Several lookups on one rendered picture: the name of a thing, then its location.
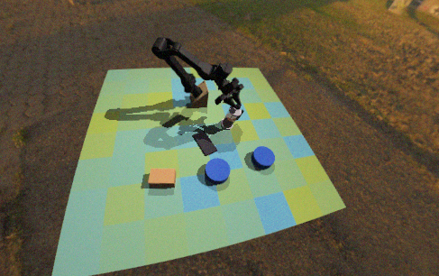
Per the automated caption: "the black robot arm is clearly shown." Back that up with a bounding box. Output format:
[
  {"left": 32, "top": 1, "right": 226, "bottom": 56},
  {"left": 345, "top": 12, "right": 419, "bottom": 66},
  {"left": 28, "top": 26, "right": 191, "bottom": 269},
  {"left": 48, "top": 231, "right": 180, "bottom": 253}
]
[{"left": 151, "top": 38, "right": 239, "bottom": 98}]

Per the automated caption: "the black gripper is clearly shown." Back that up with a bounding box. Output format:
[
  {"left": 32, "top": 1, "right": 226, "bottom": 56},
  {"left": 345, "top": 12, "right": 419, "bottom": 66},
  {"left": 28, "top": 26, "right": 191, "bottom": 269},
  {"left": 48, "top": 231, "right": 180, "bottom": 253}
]
[{"left": 215, "top": 79, "right": 244, "bottom": 109}]

